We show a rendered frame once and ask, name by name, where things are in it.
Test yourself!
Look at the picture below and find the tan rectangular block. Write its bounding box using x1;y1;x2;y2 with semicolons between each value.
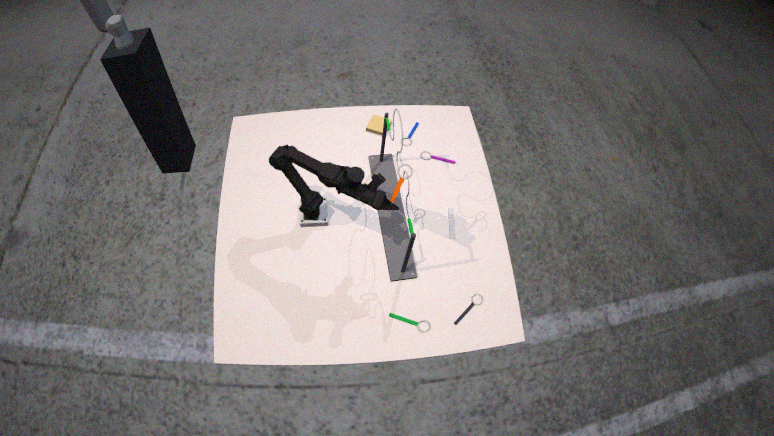
366;115;384;135

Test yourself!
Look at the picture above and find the green handle with small grey ring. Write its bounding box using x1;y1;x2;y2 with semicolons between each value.
389;313;431;332

